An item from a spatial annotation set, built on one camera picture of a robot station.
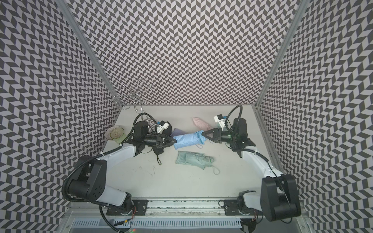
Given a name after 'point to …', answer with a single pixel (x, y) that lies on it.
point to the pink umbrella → (202, 124)
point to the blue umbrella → (195, 138)
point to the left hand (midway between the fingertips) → (175, 144)
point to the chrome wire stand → (128, 96)
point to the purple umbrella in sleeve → (177, 132)
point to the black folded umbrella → (157, 151)
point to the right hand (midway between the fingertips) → (203, 137)
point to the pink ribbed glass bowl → (108, 132)
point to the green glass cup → (118, 134)
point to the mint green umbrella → (197, 159)
